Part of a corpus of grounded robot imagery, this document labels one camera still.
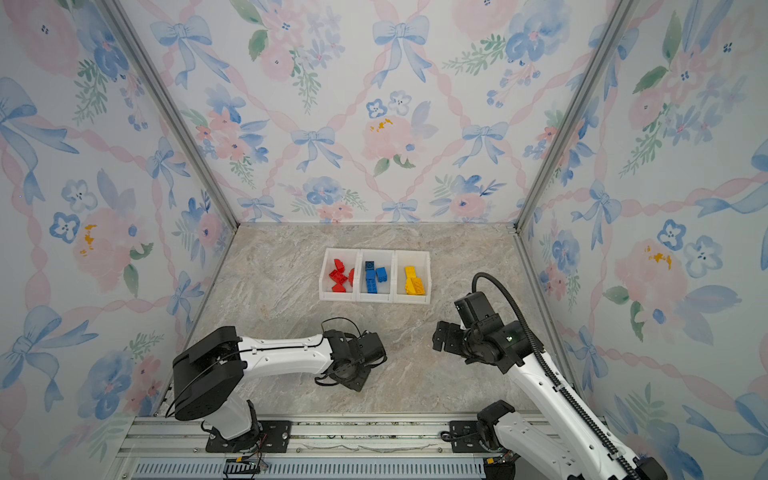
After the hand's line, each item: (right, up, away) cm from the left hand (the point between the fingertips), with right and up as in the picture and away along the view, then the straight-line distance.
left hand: (359, 379), depth 83 cm
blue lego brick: (+2, +24, +18) cm, 30 cm away
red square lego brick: (-5, +27, +20) cm, 34 cm away
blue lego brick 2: (+2, +27, +23) cm, 35 cm away
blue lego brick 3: (+6, +27, +20) cm, 35 cm away
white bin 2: (+6, +33, +18) cm, 39 cm away
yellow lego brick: (+16, +28, +21) cm, 39 cm away
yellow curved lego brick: (+18, +24, +17) cm, 35 cm away
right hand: (+23, +13, -7) cm, 27 cm away
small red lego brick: (-8, +23, +18) cm, 30 cm away
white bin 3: (+16, +33, +23) cm, 43 cm away
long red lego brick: (-10, +27, +20) cm, 35 cm away
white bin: (-5, +33, +24) cm, 41 cm away
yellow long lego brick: (+15, +23, +16) cm, 32 cm away
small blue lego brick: (+1, +31, +22) cm, 38 cm away
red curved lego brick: (-9, +31, +24) cm, 40 cm away
